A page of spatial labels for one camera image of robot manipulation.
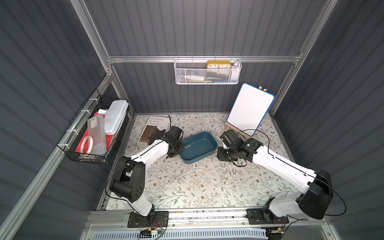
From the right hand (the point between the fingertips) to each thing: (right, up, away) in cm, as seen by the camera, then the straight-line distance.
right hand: (220, 154), depth 79 cm
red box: (-54, +9, -9) cm, 56 cm away
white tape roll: (-58, +8, -17) cm, 60 cm away
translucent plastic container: (-59, +13, -11) cm, 62 cm away
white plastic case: (-54, +23, -2) cm, 59 cm away
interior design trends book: (-45, +17, +30) cm, 57 cm away
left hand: (-22, +1, +12) cm, 25 cm away
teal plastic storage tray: (-12, +2, +17) cm, 21 cm away
